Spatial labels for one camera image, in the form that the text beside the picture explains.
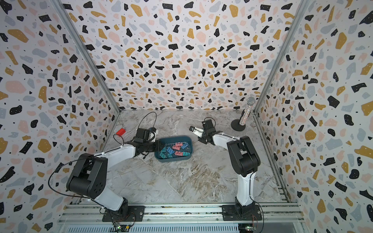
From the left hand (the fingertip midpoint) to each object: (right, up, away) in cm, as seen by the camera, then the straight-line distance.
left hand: (164, 144), depth 93 cm
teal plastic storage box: (+1, +2, +12) cm, 12 cm away
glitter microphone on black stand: (+52, +13, +10) cm, 54 cm away
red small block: (-34, +7, +12) cm, 37 cm away
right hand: (+25, +8, +9) cm, 28 cm away
